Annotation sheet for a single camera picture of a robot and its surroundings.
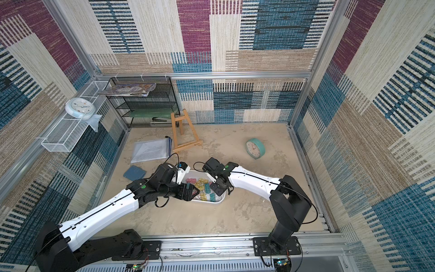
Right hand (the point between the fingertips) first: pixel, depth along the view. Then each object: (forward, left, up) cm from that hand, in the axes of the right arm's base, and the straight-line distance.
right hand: (219, 184), depth 87 cm
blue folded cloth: (+9, +48, -4) cm, 49 cm away
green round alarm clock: (+20, -21, +3) cm, 29 cm away
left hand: (-5, +12, +7) cm, 15 cm away
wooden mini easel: (+28, +26, +7) cm, 38 cm away
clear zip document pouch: (+27, +44, -6) cm, 52 cm away
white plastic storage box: (+4, +9, -4) cm, 11 cm away
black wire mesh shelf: (+48, +43, +8) cm, 65 cm away
